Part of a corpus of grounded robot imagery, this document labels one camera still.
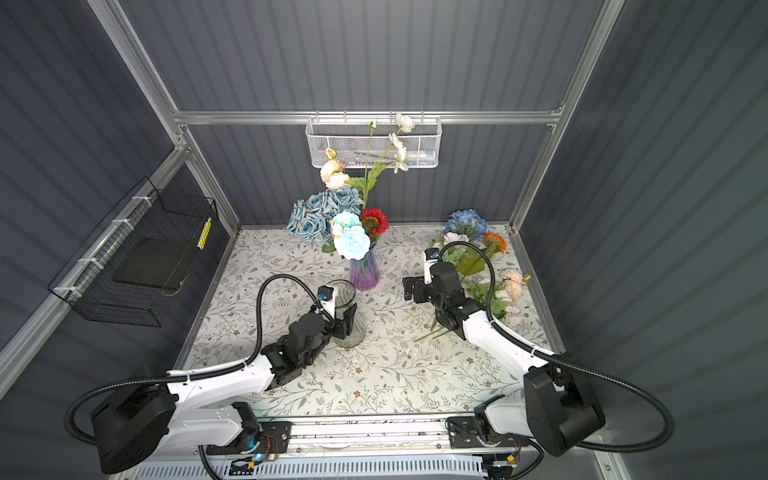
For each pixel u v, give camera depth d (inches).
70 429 16.2
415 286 30.1
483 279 37.5
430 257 29.5
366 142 48.8
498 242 42.4
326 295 27.2
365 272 42.0
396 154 31.1
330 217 28.9
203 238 32.4
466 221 42.6
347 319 29.2
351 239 25.7
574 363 16.9
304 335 23.9
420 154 34.2
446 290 25.5
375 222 32.8
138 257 28.6
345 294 29.6
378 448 28.7
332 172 32.4
